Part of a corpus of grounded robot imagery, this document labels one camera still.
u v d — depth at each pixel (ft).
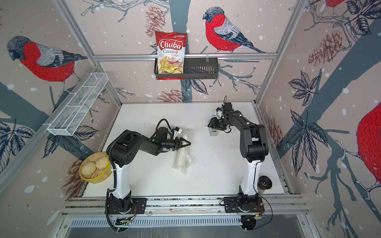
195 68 3.50
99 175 2.63
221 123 2.87
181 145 2.83
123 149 1.84
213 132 3.23
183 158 2.76
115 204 2.23
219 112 3.12
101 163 2.72
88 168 2.67
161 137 2.69
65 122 2.32
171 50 2.74
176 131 3.03
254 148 1.79
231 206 2.39
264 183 2.32
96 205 2.48
